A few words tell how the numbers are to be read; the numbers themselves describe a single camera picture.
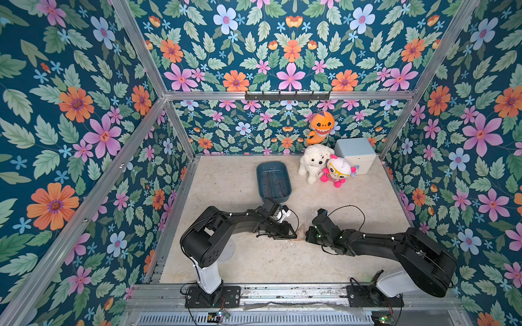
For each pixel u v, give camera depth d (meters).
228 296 0.73
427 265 0.44
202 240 0.48
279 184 1.07
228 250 0.51
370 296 0.65
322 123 0.97
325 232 0.69
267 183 1.07
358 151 1.01
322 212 0.83
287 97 0.94
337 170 0.95
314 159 0.96
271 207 0.76
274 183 1.07
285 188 1.04
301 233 0.89
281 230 0.80
